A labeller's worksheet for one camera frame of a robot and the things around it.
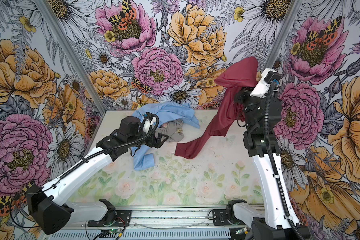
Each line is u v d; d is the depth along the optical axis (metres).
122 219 0.73
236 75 0.50
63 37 0.81
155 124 0.55
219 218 0.74
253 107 0.48
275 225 0.36
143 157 0.93
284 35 0.81
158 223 0.74
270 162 0.39
